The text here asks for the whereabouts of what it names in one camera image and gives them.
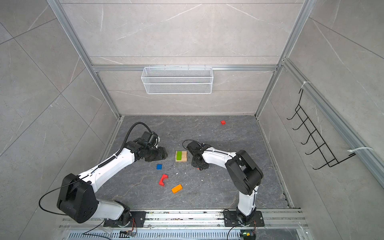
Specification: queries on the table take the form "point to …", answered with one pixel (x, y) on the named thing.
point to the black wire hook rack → (323, 151)
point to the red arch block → (163, 176)
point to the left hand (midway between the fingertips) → (164, 152)
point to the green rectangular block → (179, 155)
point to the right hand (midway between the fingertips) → (197, 163)
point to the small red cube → (223, 122)
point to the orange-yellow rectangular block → (176, 188)
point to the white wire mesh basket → (177, 80)
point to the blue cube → (159, 166)
